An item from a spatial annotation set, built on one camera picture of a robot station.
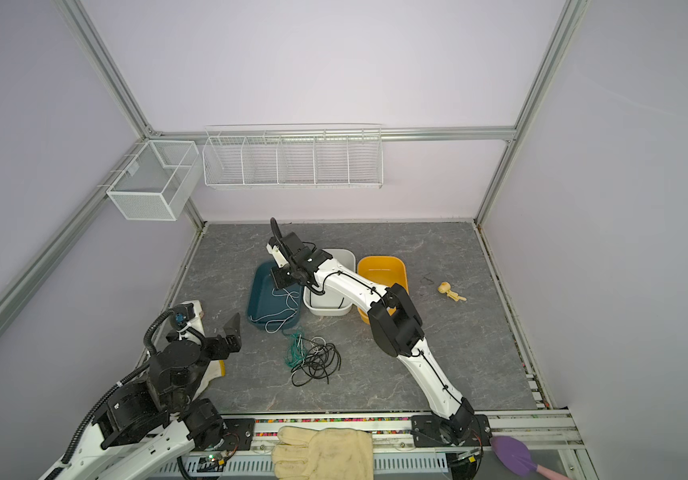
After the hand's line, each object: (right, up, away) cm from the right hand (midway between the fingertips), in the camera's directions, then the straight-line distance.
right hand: (273, 279), depth 90 cm
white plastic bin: (+17, -8, +6) cm, 20 cm away
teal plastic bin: (-3, -10, +6) cm, 12 cm away
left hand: (-6, -8, -21) cm, 23 cm away
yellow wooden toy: (+55, -4, +9) cm, 56 cm away
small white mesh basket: (-42, +31, +9) cm, 53 cm away
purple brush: (+64, -41, -19) cm, 78 cm away
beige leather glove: (+18, -40, -19) cm, 48 cm away
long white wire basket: (+4, +41, +9) cm, 42 cm away
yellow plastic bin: (+36, +2, +12) cm, 38 cm away
